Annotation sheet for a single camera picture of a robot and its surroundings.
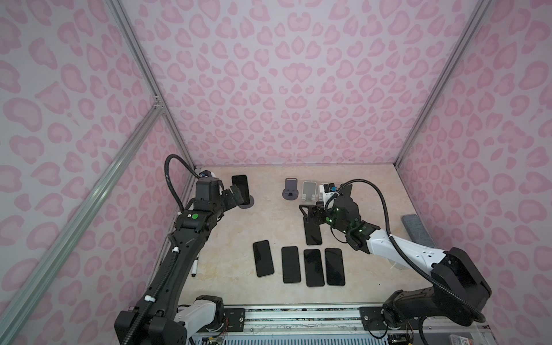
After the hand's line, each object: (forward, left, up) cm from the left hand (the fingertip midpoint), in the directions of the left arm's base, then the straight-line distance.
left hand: (231, 192), depth 78 cm
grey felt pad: (-4, -76, -22) cm, 79 cm away
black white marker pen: (-19, +16, -24) cm, 34 cm away
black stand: (+15, -48, -21) cm, 55 cm away
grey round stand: (+10, -2, -24) cm, 26 cm away
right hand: (-1, -28, -7) cm, 29 cm away
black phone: (+16, +1, -12) cm, 20 cm away
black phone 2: (-5, -31, -24) cm, 40 cm away
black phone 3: (-17, -21, -25) cm, 37 cm away
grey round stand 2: (+16, -22, -21) cm, 34 cm away
